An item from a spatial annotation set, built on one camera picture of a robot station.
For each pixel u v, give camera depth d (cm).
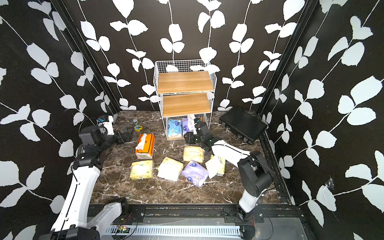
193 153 91
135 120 108
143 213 74
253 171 46
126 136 67
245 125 138
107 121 64
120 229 70
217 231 70
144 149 90
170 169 86
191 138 79
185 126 102
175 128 105
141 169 86
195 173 83
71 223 38
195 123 80
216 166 86
